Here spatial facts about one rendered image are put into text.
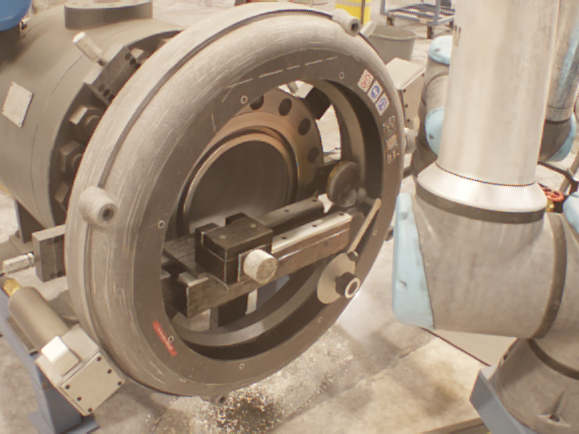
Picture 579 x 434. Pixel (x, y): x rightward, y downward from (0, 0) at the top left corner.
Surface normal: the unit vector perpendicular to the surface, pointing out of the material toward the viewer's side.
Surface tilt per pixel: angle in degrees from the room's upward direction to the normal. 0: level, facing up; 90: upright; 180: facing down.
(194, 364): 90
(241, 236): 2
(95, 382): 90
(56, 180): 90
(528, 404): 70
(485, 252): 80
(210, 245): 88
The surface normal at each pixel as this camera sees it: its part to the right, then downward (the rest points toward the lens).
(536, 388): -0.78, -0.09
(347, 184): 0.70, 0.38
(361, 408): 0.05, -0.87
